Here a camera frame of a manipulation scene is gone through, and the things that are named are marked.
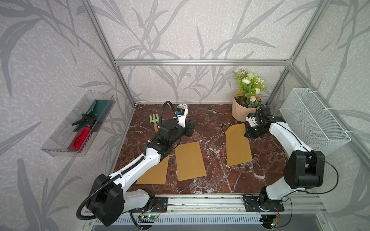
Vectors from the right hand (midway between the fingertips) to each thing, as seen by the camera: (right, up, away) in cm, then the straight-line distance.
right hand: (245, 133), depth 89 cm
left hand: (-32, +8, -13) cm, 35 cm away
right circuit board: (+7, -41, -20) cm, 46 cm away
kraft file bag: (-54, -24, -5) cm, 59 cm away
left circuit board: (-55, -41, -17) cm, 70 cm away
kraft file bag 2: (-35, -18, +1) cm, 39 cm away
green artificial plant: (+4, +30, +2) cm, 30 cm away
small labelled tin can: (-41, +19, +20) cm, 49 cm away
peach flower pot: (0, +14, +11) cm, 18 cm away
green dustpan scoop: (-80, +13, -17) cm, 83 cm away
